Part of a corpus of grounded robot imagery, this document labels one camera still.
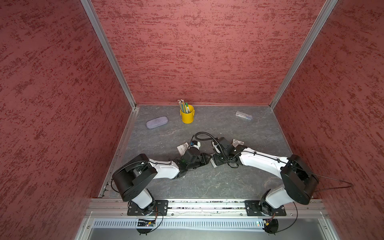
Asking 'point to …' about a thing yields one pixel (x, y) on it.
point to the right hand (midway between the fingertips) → (216, 161)
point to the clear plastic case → (243, 115)
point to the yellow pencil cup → (188, 117)
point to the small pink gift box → (182, 148)
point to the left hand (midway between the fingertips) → (210, 160)
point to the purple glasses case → (156, 121)
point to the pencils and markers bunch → (184, 107)
